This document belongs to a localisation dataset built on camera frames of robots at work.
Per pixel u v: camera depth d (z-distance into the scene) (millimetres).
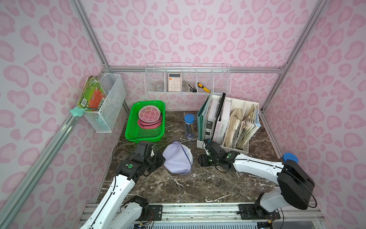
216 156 650
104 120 726
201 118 766
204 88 979
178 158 736
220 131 881
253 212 720
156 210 745
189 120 882
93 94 725
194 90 909
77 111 629
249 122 784
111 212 413
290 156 719
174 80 949
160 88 957
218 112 822
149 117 1114
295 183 424
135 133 1056
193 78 1001
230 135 871
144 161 550
